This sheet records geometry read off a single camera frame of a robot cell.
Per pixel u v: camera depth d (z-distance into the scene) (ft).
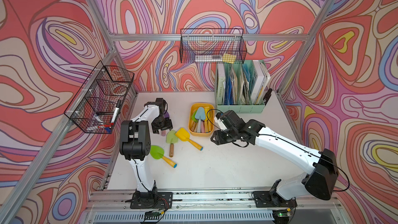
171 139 3.09
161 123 2.71
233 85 3.15
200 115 3.33
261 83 3.15
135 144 1.71
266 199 2.36
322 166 1.35
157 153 2.92
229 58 2.97
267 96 3.87
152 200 2.18
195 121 3.33
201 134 3.05
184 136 3.14
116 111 2.26
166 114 3.41
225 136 2.19
